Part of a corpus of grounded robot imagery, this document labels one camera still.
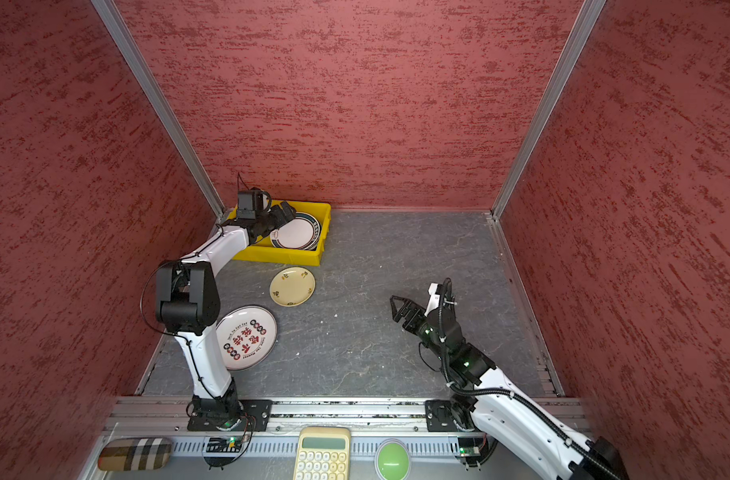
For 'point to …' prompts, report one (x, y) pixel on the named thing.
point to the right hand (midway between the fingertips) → (396, 310)
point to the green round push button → (392, 460)
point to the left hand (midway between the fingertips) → (287, 218)
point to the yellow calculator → (323, 453)
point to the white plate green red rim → (302, 232)
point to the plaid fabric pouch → (135, 454)
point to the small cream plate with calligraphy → (292, 286)
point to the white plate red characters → (248, 334)
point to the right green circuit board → (469, 451)
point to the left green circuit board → (224, 445)
